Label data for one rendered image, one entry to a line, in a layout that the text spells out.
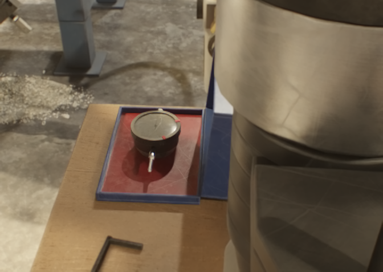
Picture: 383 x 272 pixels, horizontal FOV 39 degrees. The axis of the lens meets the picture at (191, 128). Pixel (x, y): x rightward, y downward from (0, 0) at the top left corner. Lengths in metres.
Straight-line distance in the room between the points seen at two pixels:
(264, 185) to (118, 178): 0.45
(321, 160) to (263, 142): 0.02
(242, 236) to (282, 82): 0.09
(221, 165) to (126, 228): 0.12
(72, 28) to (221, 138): 1.18
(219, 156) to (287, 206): 0.37
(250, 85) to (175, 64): 1.56
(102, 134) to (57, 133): 0.80
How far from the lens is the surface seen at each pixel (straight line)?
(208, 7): 1.03
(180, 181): 0.59
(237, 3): 0.16
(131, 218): 0.56
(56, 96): 1.61
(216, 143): 0.52
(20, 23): 1.44
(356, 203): 0.16
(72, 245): 0.55
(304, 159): 0.17
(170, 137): 0.60
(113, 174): 0.61
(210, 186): 0.55
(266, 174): 0.16
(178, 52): 1.79
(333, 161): 0.17
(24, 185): 1.34
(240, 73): 0.16
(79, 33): 1.65
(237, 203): 0.21
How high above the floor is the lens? 0.88
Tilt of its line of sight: 38 degrees down
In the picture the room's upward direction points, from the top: straight up
